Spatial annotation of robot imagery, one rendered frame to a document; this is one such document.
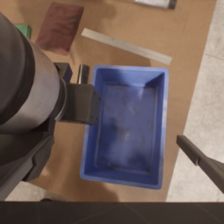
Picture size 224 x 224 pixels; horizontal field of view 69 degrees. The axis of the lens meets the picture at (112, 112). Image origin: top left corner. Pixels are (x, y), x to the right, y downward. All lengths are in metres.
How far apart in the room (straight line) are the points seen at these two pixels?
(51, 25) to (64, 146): 0.45
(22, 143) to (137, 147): 0.39
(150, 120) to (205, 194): 0.68
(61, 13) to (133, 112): 0.45
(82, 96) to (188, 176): 0.93
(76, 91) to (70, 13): 0.54
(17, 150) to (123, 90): 0.42
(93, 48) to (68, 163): 0.41
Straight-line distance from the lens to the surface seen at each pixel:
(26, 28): 0.75
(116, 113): 0.53
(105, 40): 0.64
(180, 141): 0.17
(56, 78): 0.16
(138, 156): 0.53
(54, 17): 0.74
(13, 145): 0.20
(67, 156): 0.57
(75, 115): 0.20
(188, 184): 1.07
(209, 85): 1.14
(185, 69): 0.60
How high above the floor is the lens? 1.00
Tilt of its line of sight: 78 degrees down
